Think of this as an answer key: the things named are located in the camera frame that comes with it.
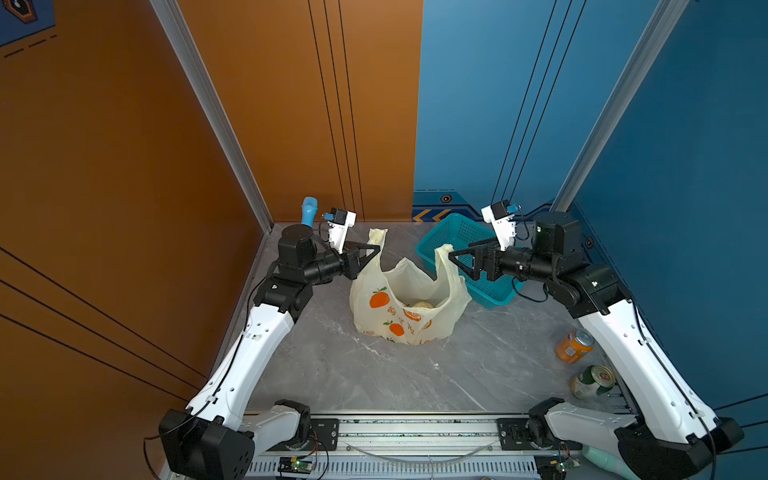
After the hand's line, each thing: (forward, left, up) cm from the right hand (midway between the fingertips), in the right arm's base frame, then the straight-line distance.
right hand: (462, 250), depth 64 cm
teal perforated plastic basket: (+37, -9, -32) cm, 50 cm away
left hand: (+3, +18, -3) cm, 19 cm away
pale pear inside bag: (+5, +6, -31) cm, 32 cm away
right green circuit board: (-34, -26, -38) cm, 57 cm away
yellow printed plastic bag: (+7, +12, -34) cm, 36 cm away
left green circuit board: (-35, +36, -37) cm, 63 cm away
